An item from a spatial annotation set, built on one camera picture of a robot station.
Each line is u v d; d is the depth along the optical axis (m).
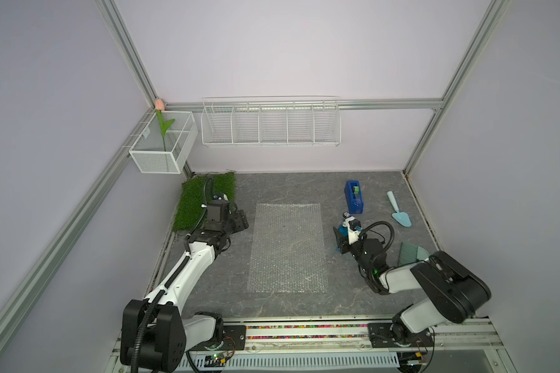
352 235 0.77
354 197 1.05
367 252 0.69
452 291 0.46
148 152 0.77
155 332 0.39
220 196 0.75
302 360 0.71
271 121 1.03
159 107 0.90
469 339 0.74
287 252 0.93
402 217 1.03
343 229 0.82
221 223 0.64
